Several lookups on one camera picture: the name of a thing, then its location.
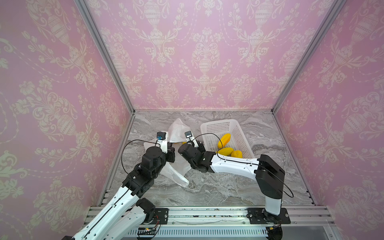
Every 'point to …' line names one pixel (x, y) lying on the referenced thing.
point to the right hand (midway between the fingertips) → (194, 142)
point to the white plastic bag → (175, 172)
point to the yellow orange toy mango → (225, 139)
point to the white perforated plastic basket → (212, 132)
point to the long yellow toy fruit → (226, 151)
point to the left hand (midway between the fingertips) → (173, 143)
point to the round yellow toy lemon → (237, 153)
